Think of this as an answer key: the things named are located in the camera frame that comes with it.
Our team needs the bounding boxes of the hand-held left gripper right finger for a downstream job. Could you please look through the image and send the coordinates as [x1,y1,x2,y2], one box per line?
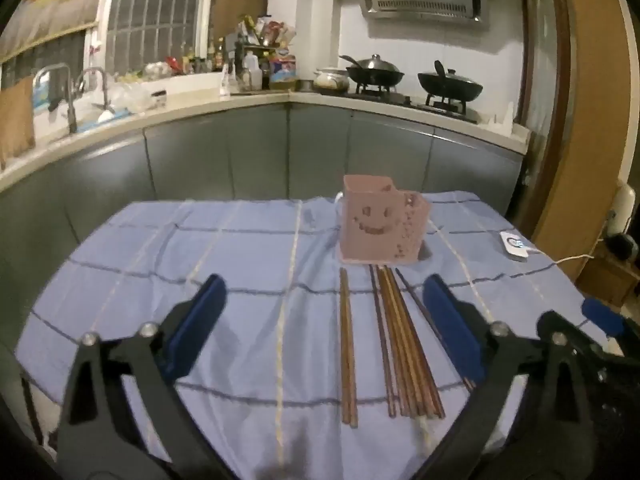
[415,274,596,480]

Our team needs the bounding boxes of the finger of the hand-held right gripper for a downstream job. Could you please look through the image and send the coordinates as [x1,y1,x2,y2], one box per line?
[537,299,631,347]

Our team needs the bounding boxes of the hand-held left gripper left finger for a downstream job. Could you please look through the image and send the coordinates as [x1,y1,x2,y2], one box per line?
[57,274,236,480]

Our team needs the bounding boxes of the bunch of wooden chopsticks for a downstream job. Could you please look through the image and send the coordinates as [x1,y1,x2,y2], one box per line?
[339,265,447,428]

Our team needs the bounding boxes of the pink smiley utensil holder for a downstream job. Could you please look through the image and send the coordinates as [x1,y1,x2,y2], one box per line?
[335,174,432,265]

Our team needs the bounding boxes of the wooden crate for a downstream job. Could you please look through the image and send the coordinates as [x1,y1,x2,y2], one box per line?
[574,247,640,307]

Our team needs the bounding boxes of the blue plaid tablecloth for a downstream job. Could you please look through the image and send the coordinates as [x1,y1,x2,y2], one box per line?
[15,190,601,480]

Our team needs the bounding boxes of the white square plug device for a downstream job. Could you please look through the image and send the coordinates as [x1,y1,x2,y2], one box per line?
[499,231,531,262]

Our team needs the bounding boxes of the grey kitchen cabinets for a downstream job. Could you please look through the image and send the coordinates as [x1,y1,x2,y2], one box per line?
[0,102,527,281]

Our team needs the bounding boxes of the gas stove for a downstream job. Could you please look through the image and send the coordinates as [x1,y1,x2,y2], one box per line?
[349,85,480,123]

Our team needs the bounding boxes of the clear plastic bag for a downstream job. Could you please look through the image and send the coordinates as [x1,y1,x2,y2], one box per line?
[106,79,152,114]

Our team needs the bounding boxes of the black wok with lid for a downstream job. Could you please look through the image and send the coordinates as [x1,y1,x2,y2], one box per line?
[339,54,406,89]
[417,60,484,105]

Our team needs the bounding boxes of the white plastic bottle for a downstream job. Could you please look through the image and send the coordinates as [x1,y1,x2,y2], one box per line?
[242,54,264,92]

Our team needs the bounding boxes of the small steel faucet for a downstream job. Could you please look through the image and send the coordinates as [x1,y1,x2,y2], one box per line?
[74,67,112,112]

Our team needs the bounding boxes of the row of sauce bottles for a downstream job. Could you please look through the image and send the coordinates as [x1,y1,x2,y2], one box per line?
[179,36,227,75]

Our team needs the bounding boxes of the tall steel faucet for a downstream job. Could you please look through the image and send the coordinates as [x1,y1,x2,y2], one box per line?
[31,63,79,134]

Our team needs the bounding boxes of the wooden cutting board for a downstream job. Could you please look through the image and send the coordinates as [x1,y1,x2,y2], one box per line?
[0,77,37,170]

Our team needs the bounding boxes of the steel pot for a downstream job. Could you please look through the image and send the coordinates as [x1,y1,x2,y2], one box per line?
[313,67,351,94]

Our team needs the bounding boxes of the seasoning rack with packets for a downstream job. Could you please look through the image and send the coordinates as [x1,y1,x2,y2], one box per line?
[234,15,299,93]

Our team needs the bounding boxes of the window with metal grille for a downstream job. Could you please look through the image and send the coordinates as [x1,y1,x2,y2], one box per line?
[101,0,209,75]

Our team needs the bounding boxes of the patterned window blind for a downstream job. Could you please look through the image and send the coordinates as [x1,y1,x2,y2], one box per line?
[0,0,120,63]

